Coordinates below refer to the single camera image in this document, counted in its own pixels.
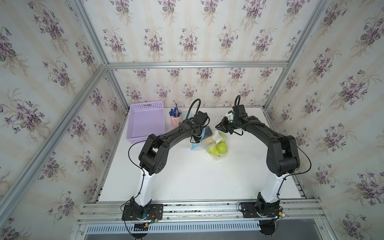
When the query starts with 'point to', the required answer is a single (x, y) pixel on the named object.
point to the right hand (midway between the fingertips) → (218, 126)
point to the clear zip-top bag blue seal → (207, 143)
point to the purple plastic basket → (145, 119)
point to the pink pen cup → (176, 117)
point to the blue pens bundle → (175, 112)
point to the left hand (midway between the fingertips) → (209, 136)
